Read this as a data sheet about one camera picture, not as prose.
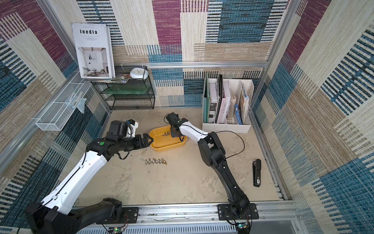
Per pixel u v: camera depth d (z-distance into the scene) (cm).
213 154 63
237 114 95
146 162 91
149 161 92
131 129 62
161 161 92
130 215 73
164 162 91
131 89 97
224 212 73
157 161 92
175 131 77
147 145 67
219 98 87
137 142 67
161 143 99
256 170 84
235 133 60
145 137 69
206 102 85
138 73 89
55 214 37
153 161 92
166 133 104
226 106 95
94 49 77
